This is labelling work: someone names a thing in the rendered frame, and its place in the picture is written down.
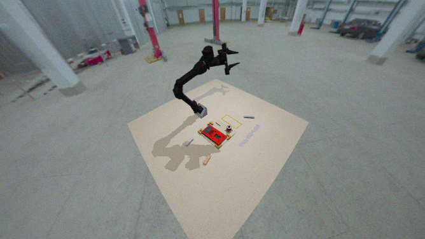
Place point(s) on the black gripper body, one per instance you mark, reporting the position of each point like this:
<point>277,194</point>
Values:
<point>217,59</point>

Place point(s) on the tan wooden block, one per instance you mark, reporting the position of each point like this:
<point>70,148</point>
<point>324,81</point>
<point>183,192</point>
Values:
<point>206,159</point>

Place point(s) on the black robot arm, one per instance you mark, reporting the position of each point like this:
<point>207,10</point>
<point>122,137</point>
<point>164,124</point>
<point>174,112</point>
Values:
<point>205,62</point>

